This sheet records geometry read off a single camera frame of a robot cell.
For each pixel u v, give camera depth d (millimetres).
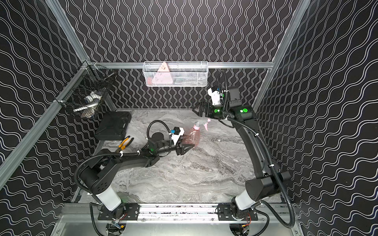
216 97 635
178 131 705
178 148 726
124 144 1002
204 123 711
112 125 1030
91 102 856
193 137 769
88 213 763
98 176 468
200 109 616
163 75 894
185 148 748
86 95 919
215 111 612
